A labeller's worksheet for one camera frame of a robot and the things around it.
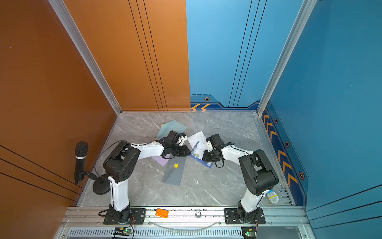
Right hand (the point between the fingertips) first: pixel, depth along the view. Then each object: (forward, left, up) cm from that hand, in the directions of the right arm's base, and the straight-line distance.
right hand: (205, 159), depth 94 cm
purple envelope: (-5, +25, +10) cm, 27 cm away
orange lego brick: (-30, +22, +1) cm, 38 cm away
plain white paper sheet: (+17, +4, 0) cm, 18 cm away
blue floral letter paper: (+3, +5, +1) cm, 6 cm away
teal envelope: (+24, +27, +3) cm, 36 cm away
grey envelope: (-8, +19, 0) cm, 21 cm away
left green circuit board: (-38, +40, -1) cm, 55 cm away
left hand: (+5, +9, +2) cm, 10 cm away
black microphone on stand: (-17, +59, +2) cm, 61 cm away
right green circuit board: (-38, -20, -3) cm, 43 cm away
